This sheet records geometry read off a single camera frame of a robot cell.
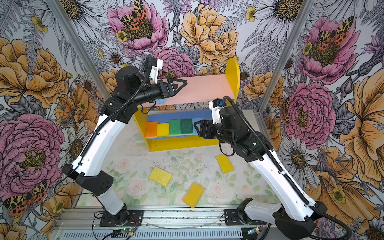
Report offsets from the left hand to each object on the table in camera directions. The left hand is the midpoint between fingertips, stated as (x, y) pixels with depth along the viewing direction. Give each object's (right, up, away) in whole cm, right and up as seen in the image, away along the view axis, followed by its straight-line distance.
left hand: (182, 89), depth 60 cm
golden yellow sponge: (+4, -52, +21) cm, 56 cm away
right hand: (+7, -16, +3) cm, 18 cm away
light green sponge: (-7, -16, +29) cm, 34 cm away
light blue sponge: (+5, -18, +30) cm, 35 cm away
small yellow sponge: (+23, -38, +33) cm, 55 cm away
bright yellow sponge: (-14, -17, +29) cm, 37 cm away
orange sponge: (-21, -17, +29) cm, 40 cm away
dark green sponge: (0, -15, +32) cm, 35 cm away
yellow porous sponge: (-15, -43, +27) cm, 53 cm away
